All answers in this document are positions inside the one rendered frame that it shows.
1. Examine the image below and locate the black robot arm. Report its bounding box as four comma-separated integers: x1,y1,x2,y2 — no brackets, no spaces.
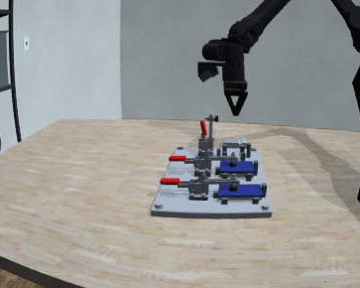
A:
197,0,360,82

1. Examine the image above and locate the grey toggle clamp with red handle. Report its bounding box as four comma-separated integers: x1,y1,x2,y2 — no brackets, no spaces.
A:
160,172,240,201

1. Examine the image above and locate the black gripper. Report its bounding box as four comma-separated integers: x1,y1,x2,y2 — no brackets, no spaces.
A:
223,63,248,116

